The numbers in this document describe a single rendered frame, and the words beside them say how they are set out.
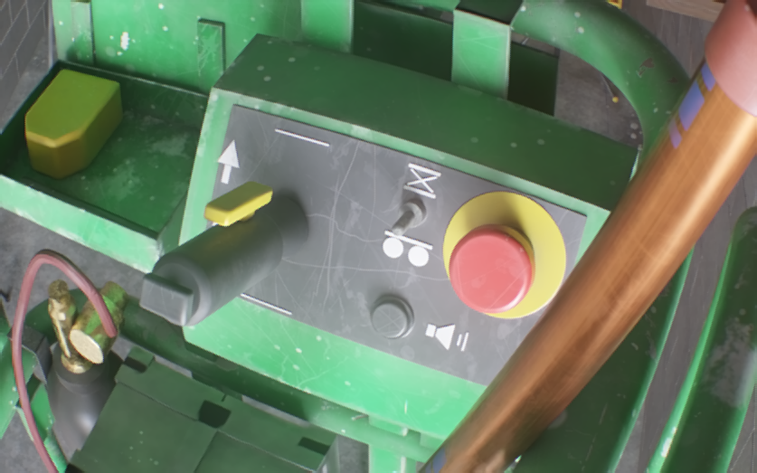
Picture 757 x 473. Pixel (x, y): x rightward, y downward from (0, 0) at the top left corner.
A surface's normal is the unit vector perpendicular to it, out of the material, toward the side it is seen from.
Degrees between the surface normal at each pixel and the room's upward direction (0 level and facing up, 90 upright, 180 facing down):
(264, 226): 45
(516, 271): 58
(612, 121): 0
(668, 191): 85
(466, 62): 90
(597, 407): 9
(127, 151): 0
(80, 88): 0
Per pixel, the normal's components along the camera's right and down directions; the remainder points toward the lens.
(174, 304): -0.32, 0.25
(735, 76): -0.74, 0.42
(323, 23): -0.40, 0.70
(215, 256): 0.69, -0.59
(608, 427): 0.43, -0.43
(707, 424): -0.13, -0.68
